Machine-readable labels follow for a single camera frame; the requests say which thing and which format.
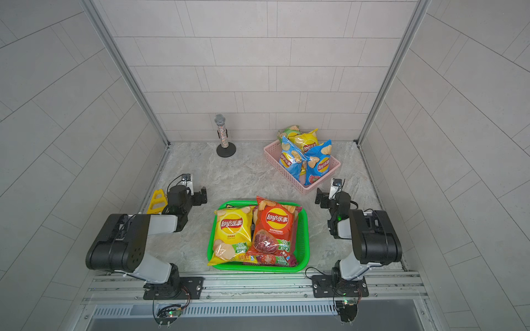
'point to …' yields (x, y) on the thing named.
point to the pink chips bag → (287, 258)
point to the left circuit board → (167, 314)
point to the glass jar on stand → (226, 149)
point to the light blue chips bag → (291, 158)
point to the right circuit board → (348, 309)
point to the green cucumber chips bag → (288, 132)
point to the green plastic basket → (302, 243)
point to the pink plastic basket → (272, 152)
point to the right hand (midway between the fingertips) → (328, 186)
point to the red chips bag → (274, 227)
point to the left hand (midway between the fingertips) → (198, 184)
